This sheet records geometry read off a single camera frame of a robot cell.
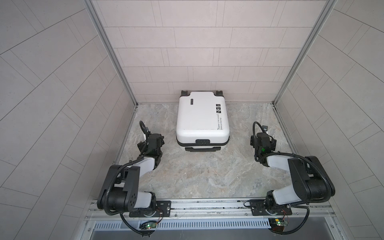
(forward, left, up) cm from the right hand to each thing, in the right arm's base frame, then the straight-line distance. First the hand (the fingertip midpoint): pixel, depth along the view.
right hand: (261, 136), depth 94 cm
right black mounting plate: (-38, +13, -3) cm, 40 cm away
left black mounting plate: (-36, +59, -3) cm, 69 cm away
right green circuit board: (-44, +6, -5) cm, 45 cm away
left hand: (+3, +68, +5) cm, 68 cm away
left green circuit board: (-42, +64, +1) cm, 77 cm away
